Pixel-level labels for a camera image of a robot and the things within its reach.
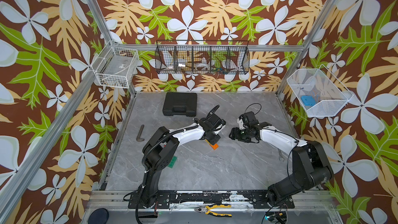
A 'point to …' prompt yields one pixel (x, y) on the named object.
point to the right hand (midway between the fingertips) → (231, 135)
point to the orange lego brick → (214, 146)
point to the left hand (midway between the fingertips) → (215, 137)
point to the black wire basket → (199, 57)
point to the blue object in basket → (308, 100)
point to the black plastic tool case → (179, 103)
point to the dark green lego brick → (172, 162)
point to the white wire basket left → (115, 67)
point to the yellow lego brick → (210, 143)
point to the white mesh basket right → (320, 92)
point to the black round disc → (100, 215)
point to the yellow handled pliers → (205, 209)
